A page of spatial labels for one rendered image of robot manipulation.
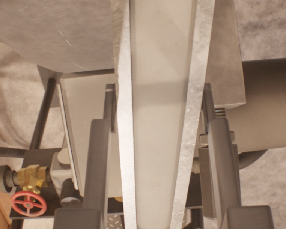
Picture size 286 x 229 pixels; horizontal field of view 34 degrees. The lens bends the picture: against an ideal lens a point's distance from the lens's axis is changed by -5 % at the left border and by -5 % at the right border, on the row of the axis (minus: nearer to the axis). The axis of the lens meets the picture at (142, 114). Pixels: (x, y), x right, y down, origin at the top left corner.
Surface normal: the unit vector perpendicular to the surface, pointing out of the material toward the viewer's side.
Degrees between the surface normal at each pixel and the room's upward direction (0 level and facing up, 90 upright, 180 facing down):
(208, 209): 68
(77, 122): 23
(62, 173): 45
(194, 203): 90
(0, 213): 90
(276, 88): 54
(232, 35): 40
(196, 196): 90
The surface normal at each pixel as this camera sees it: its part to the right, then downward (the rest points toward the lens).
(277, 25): -0.01, 0.63
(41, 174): -0.12, -0.35
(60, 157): -0.13, -0.77
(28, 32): 0.06, 0.98
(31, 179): 0.26, -0.75
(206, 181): -0.90, 0.07
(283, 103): -0.09, 0.06
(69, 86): -0.06, 0.29
